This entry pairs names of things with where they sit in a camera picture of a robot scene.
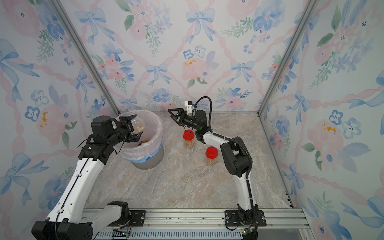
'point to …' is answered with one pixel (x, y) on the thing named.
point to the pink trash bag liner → (152, 136)
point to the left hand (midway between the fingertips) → (140, 118)
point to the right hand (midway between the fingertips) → (169, 113)
